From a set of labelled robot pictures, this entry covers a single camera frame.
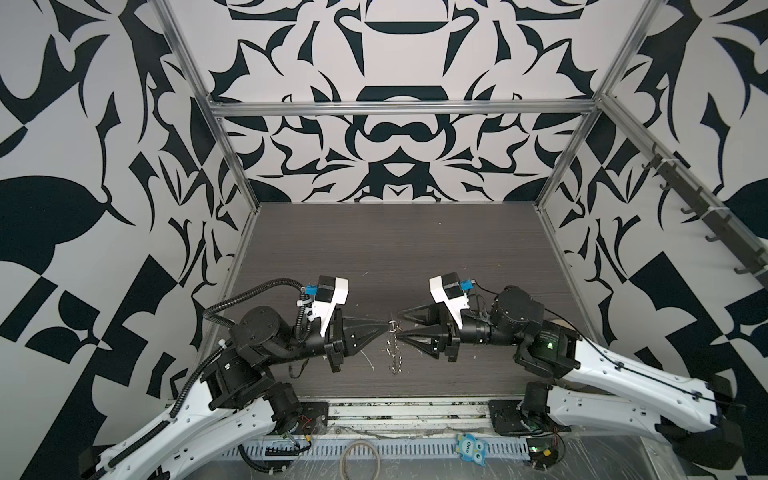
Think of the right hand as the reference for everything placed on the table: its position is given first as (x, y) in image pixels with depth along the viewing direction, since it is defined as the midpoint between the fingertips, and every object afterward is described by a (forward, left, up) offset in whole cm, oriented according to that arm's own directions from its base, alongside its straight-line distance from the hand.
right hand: (403, 328), depth 52 cm
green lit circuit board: (-15, -33, -38) cm, 52 cm away
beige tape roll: (-16, +14, -35) cm, 41 cm away
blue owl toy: (-15, -16, -35) cm, 41 cm away
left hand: (0, +2, +3) cm, 4 cm away
